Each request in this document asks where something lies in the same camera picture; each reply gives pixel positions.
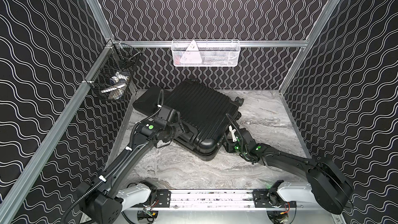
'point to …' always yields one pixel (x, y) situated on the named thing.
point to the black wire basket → (117, 56)
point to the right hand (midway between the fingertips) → (225, 142)
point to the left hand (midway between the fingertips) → (180, 128)
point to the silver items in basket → (117, 83)
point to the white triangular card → (191, 55)
